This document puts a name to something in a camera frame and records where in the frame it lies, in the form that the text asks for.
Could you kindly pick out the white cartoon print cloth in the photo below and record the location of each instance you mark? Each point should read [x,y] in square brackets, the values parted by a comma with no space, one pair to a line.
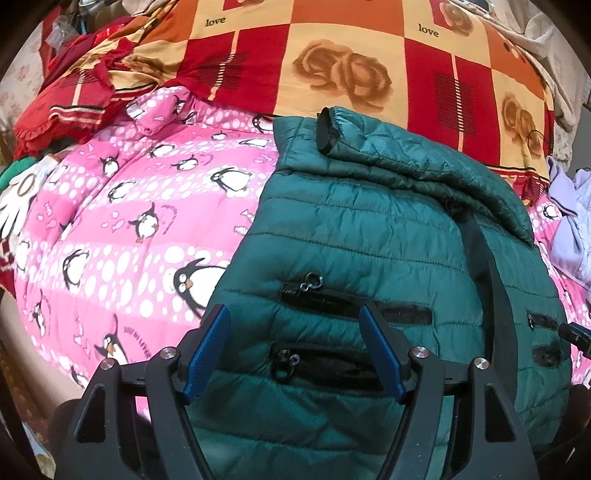
[18,198]

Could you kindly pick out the lilac jacket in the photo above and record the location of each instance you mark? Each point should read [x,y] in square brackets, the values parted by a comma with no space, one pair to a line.
[570,230]

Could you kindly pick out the pink penguin print blanket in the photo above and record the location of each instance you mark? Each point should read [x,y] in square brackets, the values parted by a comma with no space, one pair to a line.
[138,184]

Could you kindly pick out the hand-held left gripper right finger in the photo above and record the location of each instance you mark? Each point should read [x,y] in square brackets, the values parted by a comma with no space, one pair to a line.
[381,350]

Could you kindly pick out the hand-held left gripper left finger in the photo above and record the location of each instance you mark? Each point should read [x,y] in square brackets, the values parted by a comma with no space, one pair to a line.
[207,350]

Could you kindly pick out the red yellow checkered rose quilt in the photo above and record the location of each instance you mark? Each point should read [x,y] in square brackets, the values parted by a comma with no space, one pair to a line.
[286,46]

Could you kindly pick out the green puffer jacket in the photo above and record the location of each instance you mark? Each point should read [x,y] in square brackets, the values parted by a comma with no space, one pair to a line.
[369,240]

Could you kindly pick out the red ruffled cloth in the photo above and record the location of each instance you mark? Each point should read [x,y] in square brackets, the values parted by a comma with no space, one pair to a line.
[69,101]

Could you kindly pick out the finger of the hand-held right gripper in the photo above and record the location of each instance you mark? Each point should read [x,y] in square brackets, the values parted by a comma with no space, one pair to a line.
[577,337]

